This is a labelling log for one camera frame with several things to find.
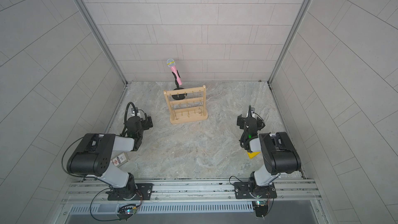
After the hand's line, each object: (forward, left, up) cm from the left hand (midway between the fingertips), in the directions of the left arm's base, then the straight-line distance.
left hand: (144, 115), depth 95 cm
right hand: (0, -65, +2) cm, 65 cm away
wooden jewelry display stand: (+11, -25, -4) cm, 28 cm away
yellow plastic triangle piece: (-23, -64, -2) cm, 68 cm away
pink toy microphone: (+21, -17, +24) cm, 36 cm away
